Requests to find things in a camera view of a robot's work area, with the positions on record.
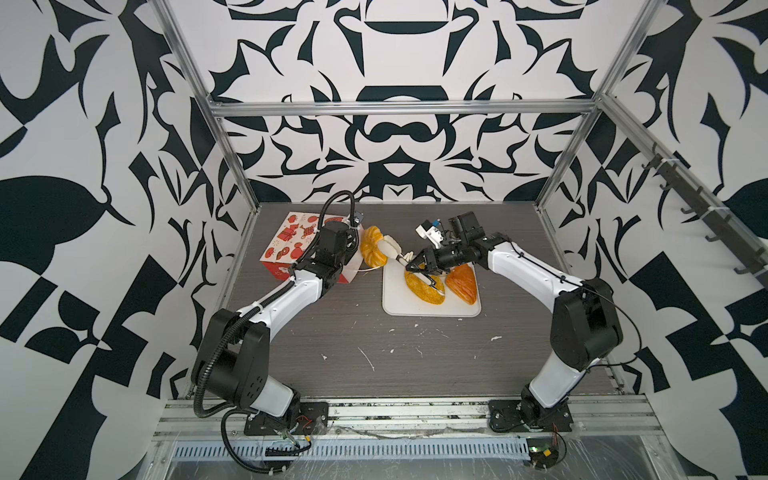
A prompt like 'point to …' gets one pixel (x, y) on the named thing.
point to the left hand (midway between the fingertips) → (336, 226)
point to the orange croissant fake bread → (461, 280)
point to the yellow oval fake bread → (425, 290)
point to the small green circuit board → (543, 452)
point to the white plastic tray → (399, 302)
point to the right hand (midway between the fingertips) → (412, 266)
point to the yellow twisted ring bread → (371, 252)
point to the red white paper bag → (293, 237)
